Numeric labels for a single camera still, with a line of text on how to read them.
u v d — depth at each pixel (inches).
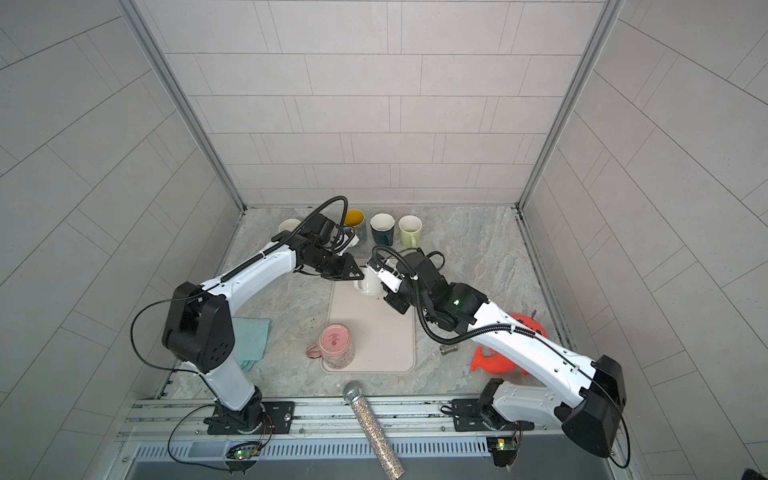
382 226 39.8
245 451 25.2
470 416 27.8
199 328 17.6
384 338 32.4
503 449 26.7
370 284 32.8
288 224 39.0
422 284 20.0
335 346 28.4
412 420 28.0
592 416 14.3
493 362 31.0
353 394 27.9
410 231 39.0
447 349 31.7
